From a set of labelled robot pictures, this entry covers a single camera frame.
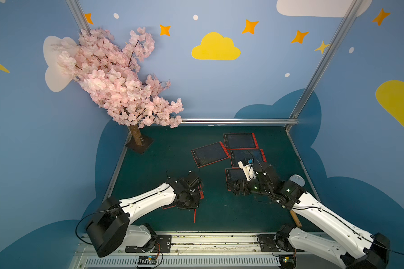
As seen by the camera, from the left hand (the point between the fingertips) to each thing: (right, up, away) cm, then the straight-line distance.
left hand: (198, 204), depth 81 cm
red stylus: (+17, +26, +29) cm, 43 cm away
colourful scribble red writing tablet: (+25, +22, +26) cm, 42 cm away
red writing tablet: (+7, +23, +27) cm, 36 cm away
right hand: (+17, +13, -6) cm, 22 cm away
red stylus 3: (-2, -5, -3) cm, 6 cm away
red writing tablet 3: (+1, +2, +8) cm, 8 cm away
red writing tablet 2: (+28, +32, +34) cm, 54 cm away
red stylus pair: (+39, +32, +33) cm, 60 cm away
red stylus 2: (+42, +22, +26) cm, 54 cm away
